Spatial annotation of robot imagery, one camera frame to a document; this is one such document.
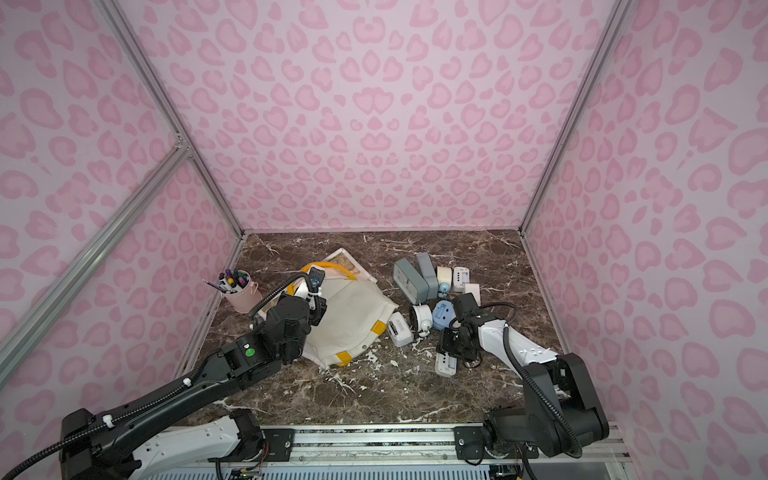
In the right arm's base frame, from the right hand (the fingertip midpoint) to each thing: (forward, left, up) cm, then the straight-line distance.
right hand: (445, 349), depth 88 cm
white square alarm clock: (+19, -10, +4) cm, 22 cm away
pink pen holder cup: (+12, +61, +10) cm, 63 cm away
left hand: (+5, +35, +27) cm, 44 cm away
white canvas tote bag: (+8, +26, +6) cm, 28 cm away
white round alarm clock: (+7, +6, +6) cm, 11 cm away
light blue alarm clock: (+10, 0, +2) cm, 11 cm away
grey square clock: (+17, +10, +8) cm, 21 cm away
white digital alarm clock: (-5, +1, +2) cm, 6 cm away
